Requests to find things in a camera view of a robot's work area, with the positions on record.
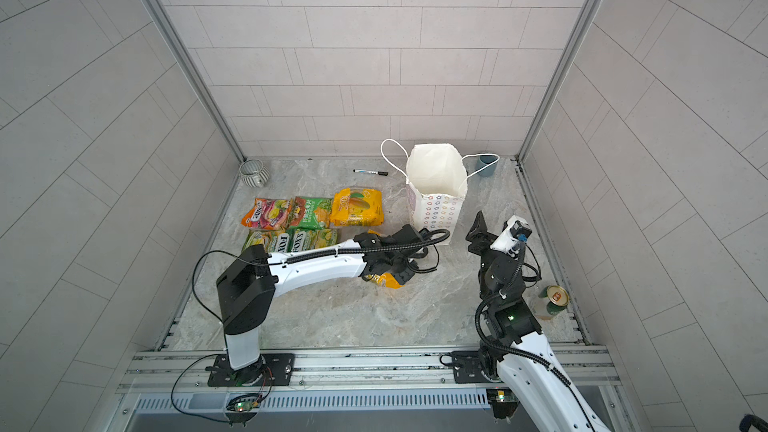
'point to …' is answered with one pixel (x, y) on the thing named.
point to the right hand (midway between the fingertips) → (486, 215)
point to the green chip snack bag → (313, 213)
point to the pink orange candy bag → (273, 214)
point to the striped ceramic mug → (253, 173)
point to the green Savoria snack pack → (288, 240)
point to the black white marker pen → (381, 173)
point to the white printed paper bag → (437, 187)
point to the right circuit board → (503, 400)
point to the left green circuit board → (244, 406)
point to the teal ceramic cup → (486, 164)
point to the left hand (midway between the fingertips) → (418, 262)
